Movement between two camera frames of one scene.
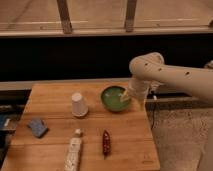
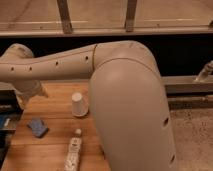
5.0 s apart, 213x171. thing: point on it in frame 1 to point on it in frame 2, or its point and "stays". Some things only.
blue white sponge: (38, 127) stays
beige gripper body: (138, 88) to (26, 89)
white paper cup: (79, 105) stays
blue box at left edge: (5, 122) stays
